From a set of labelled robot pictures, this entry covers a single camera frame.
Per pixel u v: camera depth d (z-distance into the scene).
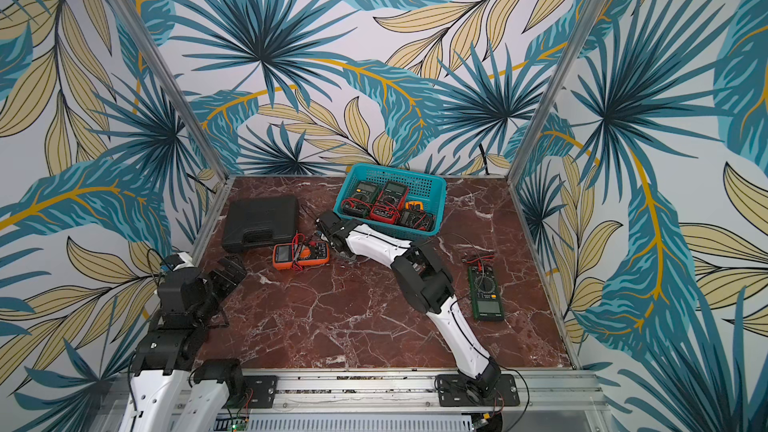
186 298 0.52
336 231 0.74
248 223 0.99
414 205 1.04
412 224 0.98
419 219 0.97
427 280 0.58
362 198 1.00
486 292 0.88
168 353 0.48
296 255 0.92
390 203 1.00
